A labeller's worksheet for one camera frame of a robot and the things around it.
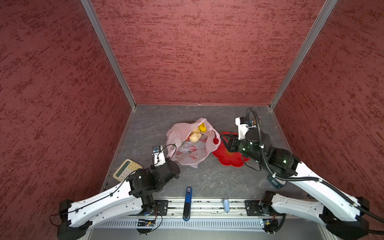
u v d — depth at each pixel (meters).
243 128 0.55
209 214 0.73
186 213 0.69
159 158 0.63
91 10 0.72
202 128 0.97
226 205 0.73
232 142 0.54
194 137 0.97
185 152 0.94
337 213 0.40
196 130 1.00
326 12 0.73
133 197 0.47
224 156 0.93
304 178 0.42
